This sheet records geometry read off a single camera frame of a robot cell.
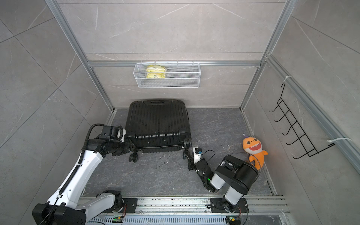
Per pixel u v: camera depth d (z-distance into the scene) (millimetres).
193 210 730
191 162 779
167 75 881
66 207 384
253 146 880
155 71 880
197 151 748
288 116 725
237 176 467
